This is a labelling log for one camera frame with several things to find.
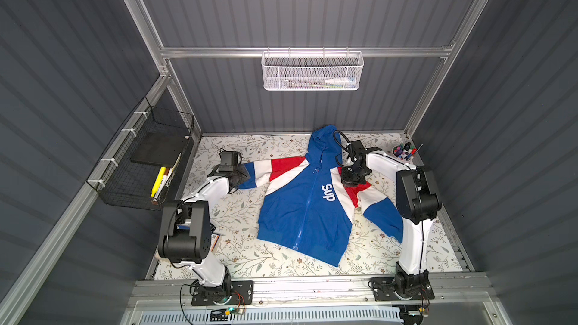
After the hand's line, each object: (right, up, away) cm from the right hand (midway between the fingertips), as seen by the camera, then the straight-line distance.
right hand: (347, 183), depth 99 cm
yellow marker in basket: (-67, +4, -29) cm, 73 cm away
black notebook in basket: (-70, +15, -23) cm, 75 cm away
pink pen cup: (+24, +14, -3) cm, 28 cm away
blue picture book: (-54, -19, -16) cm, 60 cm away
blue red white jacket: (-19, -9, -6) cm, 22 cm away
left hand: (-45, +5, -5) cm, 45 cm away
